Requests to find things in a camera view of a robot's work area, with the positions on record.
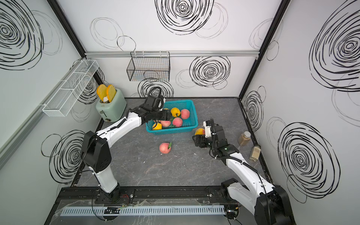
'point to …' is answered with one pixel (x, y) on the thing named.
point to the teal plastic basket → (189, 124)
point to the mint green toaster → (112, 111)
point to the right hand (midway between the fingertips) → (198, 137)
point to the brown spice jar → (244, 138)
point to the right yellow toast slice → (111, 92)
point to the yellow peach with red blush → (200, 131)
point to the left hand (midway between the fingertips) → (167, 114)
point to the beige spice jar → (255, 153)
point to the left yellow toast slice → (101, 91)
